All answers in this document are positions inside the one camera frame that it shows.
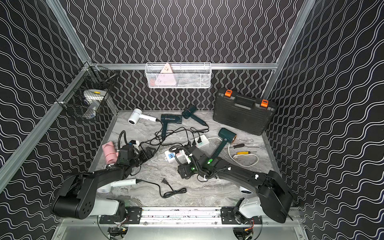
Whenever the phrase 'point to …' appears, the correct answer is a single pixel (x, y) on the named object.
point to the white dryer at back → (136, 115)
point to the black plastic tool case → (243, 113)
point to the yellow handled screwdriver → (243, 152)
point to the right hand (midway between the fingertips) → (185, 167)
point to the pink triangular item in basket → (166, 77)
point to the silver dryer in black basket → (92, 98)
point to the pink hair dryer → (110, 152)
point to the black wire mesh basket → (89, 77)
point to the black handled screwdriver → (238, 145)
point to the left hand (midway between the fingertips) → (151, 150)
